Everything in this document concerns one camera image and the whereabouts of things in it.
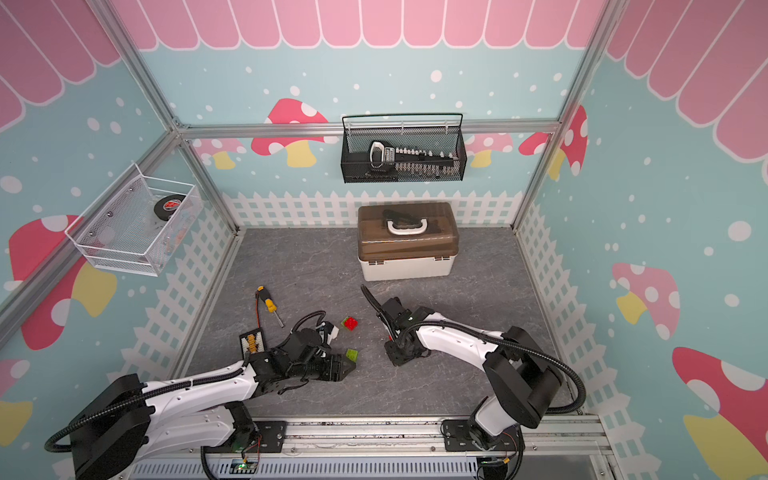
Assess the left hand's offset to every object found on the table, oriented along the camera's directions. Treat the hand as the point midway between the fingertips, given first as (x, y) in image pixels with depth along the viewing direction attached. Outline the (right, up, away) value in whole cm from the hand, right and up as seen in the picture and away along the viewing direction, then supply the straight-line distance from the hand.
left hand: (346, 372), depth 82 cm
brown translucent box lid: (+18, +40, +9) cm, 44 cm away
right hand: (+15, +3, +4) cm, 16 cm away
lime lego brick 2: (+1, +3, +5) cm, 6 cm away
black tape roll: (-47, +45, -3) cm, 66 cm away
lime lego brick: (-3, +11, +10) cm, 15 cm away
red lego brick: (0, +11, +10) cm, 15 cm away
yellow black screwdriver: (-28, +17, +16) cm, 36 cm away
